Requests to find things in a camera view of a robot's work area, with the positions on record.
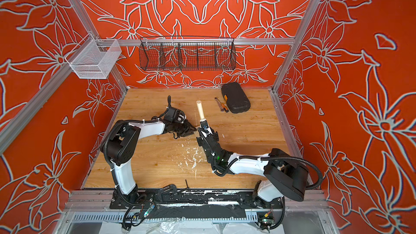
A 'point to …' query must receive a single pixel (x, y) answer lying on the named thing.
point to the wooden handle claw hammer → (199, 103)
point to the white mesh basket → (92, 58)
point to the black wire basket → (187, 53)
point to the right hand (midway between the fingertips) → (203, 122)
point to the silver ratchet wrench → (220, 106)
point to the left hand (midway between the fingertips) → (196, 130)
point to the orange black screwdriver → (223, 106)
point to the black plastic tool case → (236, 99)
